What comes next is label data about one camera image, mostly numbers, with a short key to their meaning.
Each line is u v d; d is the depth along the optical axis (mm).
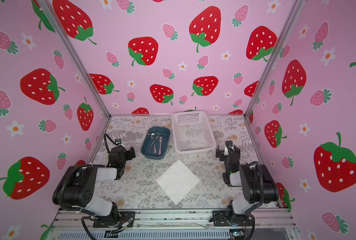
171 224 731
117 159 731
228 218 673
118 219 726
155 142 1039
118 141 824
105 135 742
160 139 1055
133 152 903
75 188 453
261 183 420
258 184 426
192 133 1104
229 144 782
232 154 778
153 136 1065
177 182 867
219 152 843
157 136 1074
